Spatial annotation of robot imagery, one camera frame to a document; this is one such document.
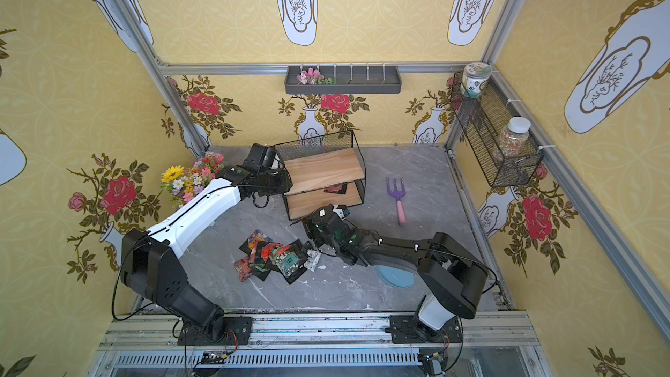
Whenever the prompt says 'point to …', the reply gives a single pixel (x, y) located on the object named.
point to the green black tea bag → (273, 250)
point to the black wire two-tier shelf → (325, 170)
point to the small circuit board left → (213, 357)
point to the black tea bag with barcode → (294, 263)
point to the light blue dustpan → (395, 277)
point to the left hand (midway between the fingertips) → (281, 182)
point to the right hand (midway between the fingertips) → (303, 211)
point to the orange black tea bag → (255, 243)
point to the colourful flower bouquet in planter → (185, 184)
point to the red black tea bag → (243, 266)
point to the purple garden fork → (398, 195)
